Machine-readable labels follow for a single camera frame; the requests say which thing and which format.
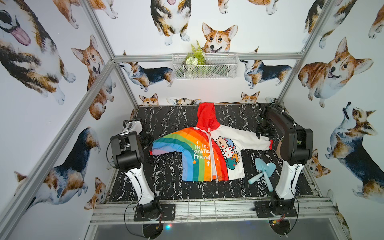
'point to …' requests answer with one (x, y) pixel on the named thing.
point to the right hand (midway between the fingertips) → (262, 135)
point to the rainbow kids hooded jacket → (212, 152)
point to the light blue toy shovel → (267, 169)
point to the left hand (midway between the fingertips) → (153, 144)
